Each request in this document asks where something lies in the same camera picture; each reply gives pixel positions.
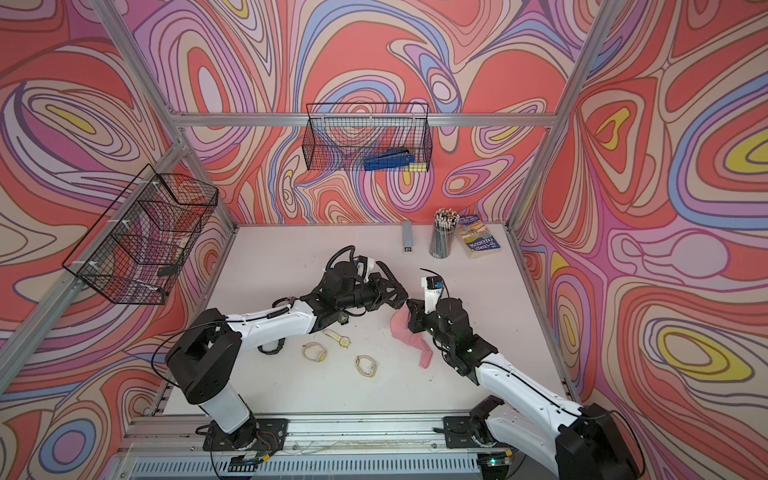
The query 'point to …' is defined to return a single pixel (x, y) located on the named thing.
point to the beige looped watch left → (314, 351)
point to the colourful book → (475, 236)
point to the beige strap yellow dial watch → (344, 341)
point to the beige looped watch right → (366, 365)
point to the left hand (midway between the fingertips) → (407, 289)
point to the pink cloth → (400, 329)
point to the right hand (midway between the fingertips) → (409, 308)
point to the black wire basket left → (136, 250)
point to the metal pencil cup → (446, 223)
